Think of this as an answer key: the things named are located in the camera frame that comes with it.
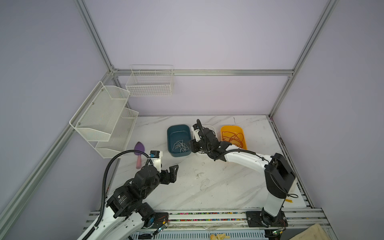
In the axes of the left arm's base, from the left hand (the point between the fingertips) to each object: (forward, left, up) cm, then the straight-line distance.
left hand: (169, 167), depth 69 cm
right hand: (+18, -8, -4) cm, 20 cm away
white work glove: (-9, -64, -21) cm, 68 cm away
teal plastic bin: (+36, +2, -19) cm, 41 cm away
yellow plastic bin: (+38, -42, -17) cm, 59 cm away
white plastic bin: (+9, -15, -1) cm, 17 cm away
